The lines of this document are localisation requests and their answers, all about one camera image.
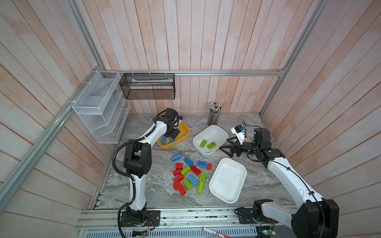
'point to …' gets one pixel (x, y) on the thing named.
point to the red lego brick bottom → (178, 185)
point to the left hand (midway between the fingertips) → (172, 133)
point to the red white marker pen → (217, 234)
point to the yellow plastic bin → (184, 132)
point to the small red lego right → (209, 166)
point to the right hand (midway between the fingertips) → (224, 143)
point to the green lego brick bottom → (200, 188)
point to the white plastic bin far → (213, 133)
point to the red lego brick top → (179, 166)
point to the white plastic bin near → (227, 179)
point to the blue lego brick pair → (176, 157)
